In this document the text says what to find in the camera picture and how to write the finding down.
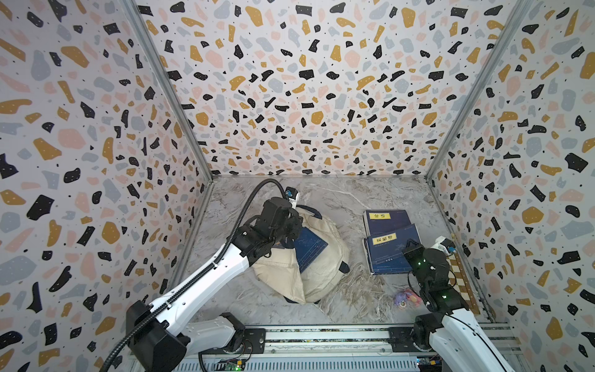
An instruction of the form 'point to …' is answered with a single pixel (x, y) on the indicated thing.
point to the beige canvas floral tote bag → (280, 269)
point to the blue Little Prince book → (375, 222)
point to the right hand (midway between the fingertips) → (409, 239)
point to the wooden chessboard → (457, 279)
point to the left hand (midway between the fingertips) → (299, 215)
